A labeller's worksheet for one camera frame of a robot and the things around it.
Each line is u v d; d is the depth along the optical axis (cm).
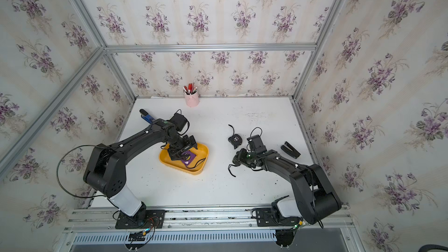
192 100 114
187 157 88
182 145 77
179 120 73
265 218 73
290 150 93
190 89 112
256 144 71
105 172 45
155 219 73
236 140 95
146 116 105
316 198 43
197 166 88
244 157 78
